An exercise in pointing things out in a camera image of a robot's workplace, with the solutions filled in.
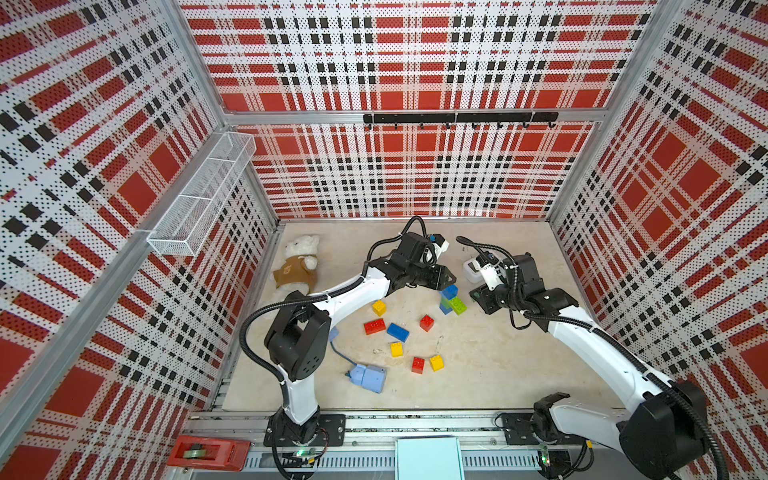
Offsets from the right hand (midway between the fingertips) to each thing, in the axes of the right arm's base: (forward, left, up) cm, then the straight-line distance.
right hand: (481, 291), depth 82 cm
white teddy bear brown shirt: (+12, +55, -5) cm, 57 cm away
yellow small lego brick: (-15, +12, -13) cm, 24 cm away
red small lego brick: (-3, +15, -13) cm, 20 cm away
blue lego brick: (+1, +9, -10) cm, 14 cm away
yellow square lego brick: (-11, +24, -14) cm, 30 cm away
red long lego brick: (-4, +31, -14) cm, 34 cm away
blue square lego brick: (+2, +8, -4) cm, 9 cm away
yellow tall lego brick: (+2, +30, -12) cm, 32 cm away
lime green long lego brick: (0, +5, -7) cm, 9 cm away
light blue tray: (-37, +16, -11) cm, 42 cm away
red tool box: (-37, +66, -8) cm, 76 cm away
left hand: (+4, +7, +2) cm, 8 cm away
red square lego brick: (-16, +18, -12) cm, 27 cm away
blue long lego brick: (-6, +24, -14) cm, 28 cm away
